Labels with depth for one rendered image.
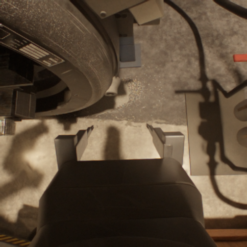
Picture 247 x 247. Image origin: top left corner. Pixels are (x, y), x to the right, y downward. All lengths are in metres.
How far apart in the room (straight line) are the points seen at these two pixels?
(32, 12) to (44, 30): 0.02
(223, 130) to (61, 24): 0.88
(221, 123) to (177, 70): 0.35
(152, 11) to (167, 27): 0.88
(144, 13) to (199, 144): 0.76
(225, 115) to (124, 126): 0.51
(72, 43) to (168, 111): 0.74
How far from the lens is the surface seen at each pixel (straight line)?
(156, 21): 0.44
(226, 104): 1.02
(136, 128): 0.92
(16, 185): 1.15
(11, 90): 0.40
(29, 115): 0.42
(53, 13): 0.25
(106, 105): 0.96
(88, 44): 0.29
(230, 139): 1.00
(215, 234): 0.93
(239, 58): 0.54
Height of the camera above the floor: 0.91
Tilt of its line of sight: 79 degrees down
